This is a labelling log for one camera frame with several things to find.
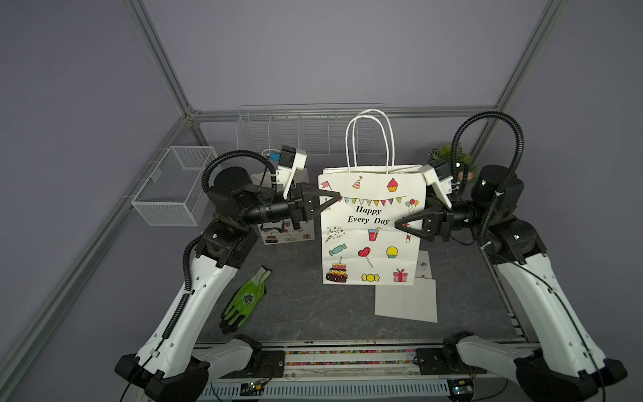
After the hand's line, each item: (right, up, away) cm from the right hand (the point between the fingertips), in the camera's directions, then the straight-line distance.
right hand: (391, 221), depth 51 cm
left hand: (-11, +4, -2) cm, 12 cm away
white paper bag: (-31, -6, +46) cm, 56 cm away
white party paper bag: (+17, -29, +33) cm, 47 cm away
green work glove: (-42, -29, +34) cm, 61 cm away
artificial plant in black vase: (+32, +23, +46) cm, 60 cm away
